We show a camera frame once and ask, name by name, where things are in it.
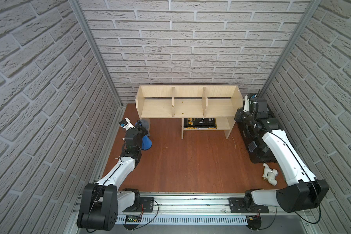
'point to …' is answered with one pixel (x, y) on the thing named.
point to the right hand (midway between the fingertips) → (240, 111)
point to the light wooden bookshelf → (199, 107)
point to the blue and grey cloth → (146, 142)
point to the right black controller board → (254, 222)
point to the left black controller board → (132, 222)
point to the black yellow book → (200, 123)
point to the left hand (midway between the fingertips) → (136, 120)
